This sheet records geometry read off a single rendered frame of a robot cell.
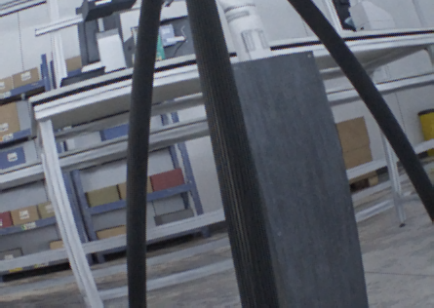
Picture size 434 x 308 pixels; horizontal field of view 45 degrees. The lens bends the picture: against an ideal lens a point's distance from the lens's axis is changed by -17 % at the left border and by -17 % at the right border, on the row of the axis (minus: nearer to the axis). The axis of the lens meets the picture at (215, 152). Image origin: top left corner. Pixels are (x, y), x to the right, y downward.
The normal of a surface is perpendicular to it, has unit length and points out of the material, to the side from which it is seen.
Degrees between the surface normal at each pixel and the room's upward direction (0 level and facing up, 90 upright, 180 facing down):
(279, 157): 90
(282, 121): 90
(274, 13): 90
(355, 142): 90
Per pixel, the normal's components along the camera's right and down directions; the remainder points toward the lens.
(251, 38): 0.25, -0.09
